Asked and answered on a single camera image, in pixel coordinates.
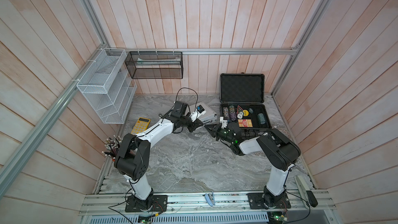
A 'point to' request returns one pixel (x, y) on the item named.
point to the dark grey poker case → (242, 96)
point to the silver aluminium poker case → (210, 117)
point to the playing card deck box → (245, 123)
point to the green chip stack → (261, 118)
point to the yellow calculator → (141, 125)
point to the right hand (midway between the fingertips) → (203, 126)
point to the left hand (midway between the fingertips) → (200, 124)
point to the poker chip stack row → (229, 113)
